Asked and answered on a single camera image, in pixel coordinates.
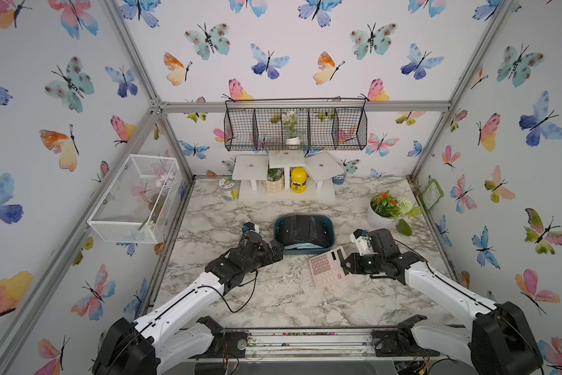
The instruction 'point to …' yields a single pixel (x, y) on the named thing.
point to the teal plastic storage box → (307, 251)
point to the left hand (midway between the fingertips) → (277, 248)
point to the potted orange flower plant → (383, 208)
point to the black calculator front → (311, 229)
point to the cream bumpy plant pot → (275, 182)
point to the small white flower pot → (290, 120)
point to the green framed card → (431, 194)
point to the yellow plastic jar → (298, 180)
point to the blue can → (339, 179)
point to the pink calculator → (327, 268)
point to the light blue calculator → (303, 246)
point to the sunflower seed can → (230, 188)
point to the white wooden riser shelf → (251, 172)
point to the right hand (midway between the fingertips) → (345, 262)
